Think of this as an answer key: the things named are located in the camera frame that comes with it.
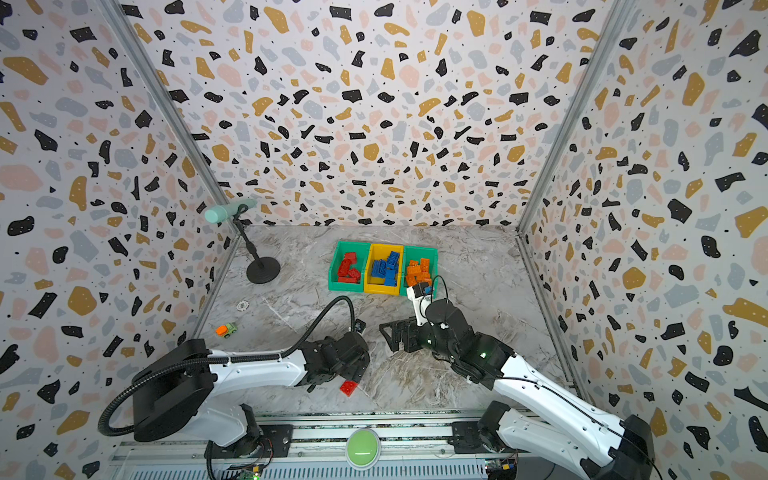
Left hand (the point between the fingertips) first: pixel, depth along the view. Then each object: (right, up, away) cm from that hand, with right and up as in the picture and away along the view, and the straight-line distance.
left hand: (361, 355), depth 86 cm
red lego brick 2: (-5, +22, +19) cm, 30 cm away
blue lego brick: (+8, +21, +17) cm, 27 cm away
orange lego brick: (+20, +25, +21) cm, 38 cm away
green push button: (+2, -18, -15) cm, 23 cm away
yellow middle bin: (+3, +19, +14) cm, 24 cm away
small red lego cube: (-7, +28, +26) cm, 39 cm away
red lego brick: (-9, +24, +20) cm, 33 cm away
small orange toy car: (-41, +6, +4) cm, 42 cm away
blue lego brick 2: (+5, +25, +19) cm, 31 cm away
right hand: (+11, +12, -15) cm, 22 cm away
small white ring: (-39, +12, +11) cm, 43 cm away
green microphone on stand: (-38, +23, +20) cm, 49 cm away
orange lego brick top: (+16, +23, +18) cm, 33 cm away
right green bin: (+17, +30, +23) cm, 41 cm away
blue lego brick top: (+8, +26, +18) cm, 33 cm away
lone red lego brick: (-3, -7, -5) cm, 9 cm away
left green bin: (-3, +30, +25) cm, 39 cm away
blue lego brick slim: (+2, +24, +16) cm, 29 cm away
